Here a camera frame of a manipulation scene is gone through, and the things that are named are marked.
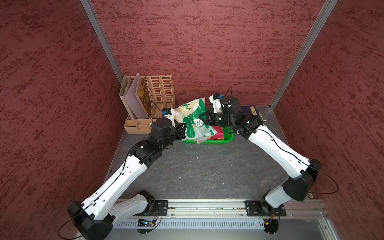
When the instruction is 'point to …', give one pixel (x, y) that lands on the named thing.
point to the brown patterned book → (144, 95)
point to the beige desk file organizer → (157, 93)
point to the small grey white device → (263, 115)
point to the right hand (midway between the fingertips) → (199, 120)
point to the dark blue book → (250, 110)
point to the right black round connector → (271, 225)
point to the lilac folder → (132, 100)
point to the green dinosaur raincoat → (188, 113)
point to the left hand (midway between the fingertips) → (185, 128)
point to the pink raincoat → (218, 136)
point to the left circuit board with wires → (142, 222)
